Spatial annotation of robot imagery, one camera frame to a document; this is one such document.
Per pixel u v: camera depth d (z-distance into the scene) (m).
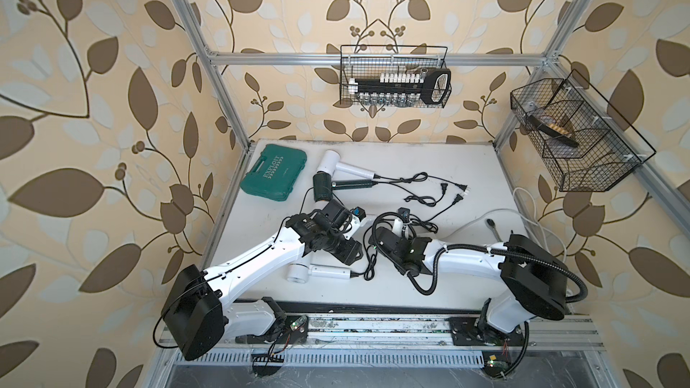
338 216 0.63
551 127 0.75
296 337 0.73
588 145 0.72
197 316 0.40
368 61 0.91
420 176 1.09
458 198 1.02
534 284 0.44
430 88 0.84
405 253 0.65
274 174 1.05
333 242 0.65
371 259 0.87
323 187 1.02
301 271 0.81
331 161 1.08
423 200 1.02
